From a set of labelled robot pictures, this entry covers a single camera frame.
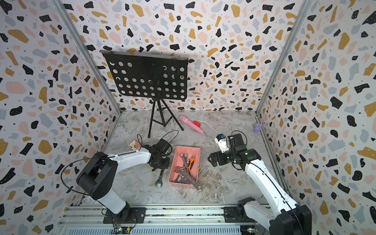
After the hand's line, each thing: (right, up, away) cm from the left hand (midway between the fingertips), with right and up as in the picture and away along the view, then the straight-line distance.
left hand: (167, 165), depth 91 cm
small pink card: (-23, +11, +7) cm, 27 cm away
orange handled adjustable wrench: (+16, +3, +1) cm, 16 cm away
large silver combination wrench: (-3, -8, -6) cm, 10 cm away
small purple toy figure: (+62, +22, +15) cm, 68 cm away
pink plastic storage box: (+6, +2, +4) cm, 7 cm away
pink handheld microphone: (+14, +26, +21) cm, 36 cm away
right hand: (+29, +8, -12) cm, 32 cm away
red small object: (+19, +26, +21) cm, 38 cm away
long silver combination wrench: (+13, -4, -4) cm, 15 cm away
